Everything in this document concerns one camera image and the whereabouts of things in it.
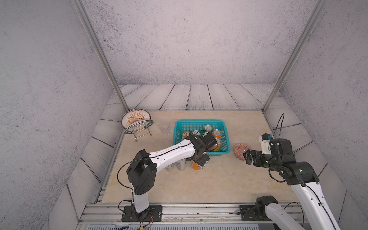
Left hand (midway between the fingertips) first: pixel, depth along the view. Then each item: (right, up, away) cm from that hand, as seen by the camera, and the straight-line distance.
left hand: (202, 161), depth 82 cm
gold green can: (-9, +15, +12) cm, 21 cm away
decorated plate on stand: (-43, +23, +16) cm, 52 cm away
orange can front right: (+11, +10, +7) cm, 17 cm away
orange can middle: (-2, +15, +17) cm, 23 cm away
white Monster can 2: (-12, -3, +3) cm, 12 cm away
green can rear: (+6, +18, +14) cm, 24 cm away
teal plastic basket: (-13, +19, +21) cm, 31 cm away
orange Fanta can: (+11, +15, +12) cm, 22 cm away
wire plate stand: (-42, +17, +23) cm, 51 cm away
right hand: (+24, +6, -11) cm, 27 cm away
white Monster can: (-19, -5, +3) cm, 19 cm away
